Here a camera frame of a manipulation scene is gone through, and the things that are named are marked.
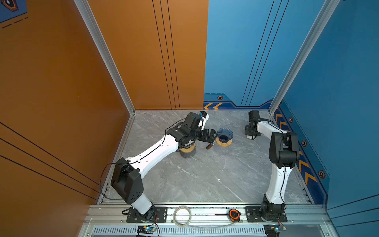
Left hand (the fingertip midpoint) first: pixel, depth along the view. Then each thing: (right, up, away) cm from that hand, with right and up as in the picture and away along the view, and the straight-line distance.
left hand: (211, 132), depth 79 cm
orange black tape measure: (+10, -40, -8) cm, 42 cm away
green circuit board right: (+29, -47, -8) cm, 56 cm away
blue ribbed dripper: (+9, -2, +10) cm, 14 cm away
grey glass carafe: (-13, -15, +11) cm, 22 cm away
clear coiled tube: (-19, -42, -6) cm, 47 cm away
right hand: (+31, -1, +26) cm, 40 cm away
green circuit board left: (-32, -47, -8) cm, 57 cm away
